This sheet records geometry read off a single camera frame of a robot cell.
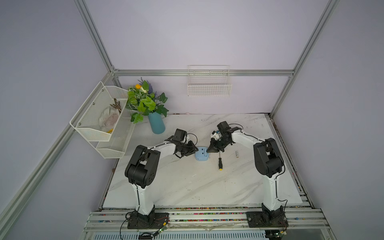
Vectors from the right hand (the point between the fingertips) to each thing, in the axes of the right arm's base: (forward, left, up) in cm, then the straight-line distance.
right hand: (208, 151), depth 95 cm
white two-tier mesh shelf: (+3, +55, +27) cm, 61 cm away
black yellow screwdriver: (-7, -7, -3) cm, 10 cm away
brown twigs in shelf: (+14, +52, +29) cm, 61 cm away
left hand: (+1, +7, 0) cm, 7 cm away
